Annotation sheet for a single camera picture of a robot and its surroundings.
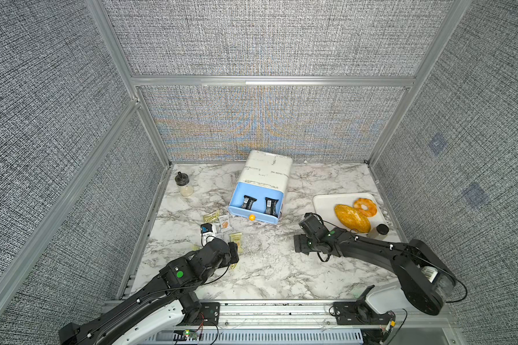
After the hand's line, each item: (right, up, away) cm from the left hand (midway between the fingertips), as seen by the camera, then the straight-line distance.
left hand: (232, 248), depth 76 cm
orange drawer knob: (+7, +10, +4) cm, 13 cm away
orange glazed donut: (+62, +11, +24) cm, 67 cm away
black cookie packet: (+5, +16, +8) cm, 18 cm away
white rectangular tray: (+65, +7, +22) cm, 69 cm away
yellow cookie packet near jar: (-12, +7, +21) cm, 25 cm away
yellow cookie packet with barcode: (+1, 0, +15) cm, 15 cm away
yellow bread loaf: (+50, +8, +17) cm, 53 cm away
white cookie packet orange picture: (-6, +5, +19) cm, 21 cm away
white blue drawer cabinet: (+10, +20, +8) cm, 24 cm away
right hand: (+28, +1, +14) cm, 31 cm away
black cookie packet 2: (+14, +14, +8) cm, 21 cm away
